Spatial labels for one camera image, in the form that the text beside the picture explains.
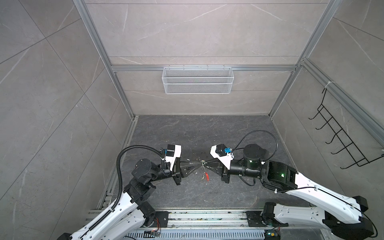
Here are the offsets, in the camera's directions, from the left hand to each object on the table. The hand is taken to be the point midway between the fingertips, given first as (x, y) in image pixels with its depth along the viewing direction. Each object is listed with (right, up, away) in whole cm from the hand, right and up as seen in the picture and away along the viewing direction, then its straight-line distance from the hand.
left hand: (200, 162), depth 52 cm
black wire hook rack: (+65, 0, +7) cm, 65 cm away
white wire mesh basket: (0, +45, +48) cm, 65 cm away
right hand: (+2, -1, +4) cm, 5 cm away
